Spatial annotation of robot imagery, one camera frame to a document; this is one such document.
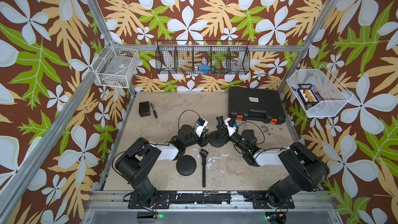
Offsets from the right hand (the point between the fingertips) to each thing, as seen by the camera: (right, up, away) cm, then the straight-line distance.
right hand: (218, 125), depth 85 cm
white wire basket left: (-58, +34, +1) cm, 67 cm away
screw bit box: (+48, +17, -1) cm, 51 cm away
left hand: (-4, -3, +1) cm, 5 cm away
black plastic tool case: (+29, +12, +20) cm, 37 cm away
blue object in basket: (-7, +35, +10) cm, 37 cm away
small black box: (-49, +9, +20) cm, 54 cm away
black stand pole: (-8, -17, +2) cm, 19 cm away
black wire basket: (-6, +42, +13) cm, 45 cm away
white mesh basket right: (+54, +17, -3) cm, 57 cm away
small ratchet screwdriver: (-43, +7, +22) cm, 49 cm away
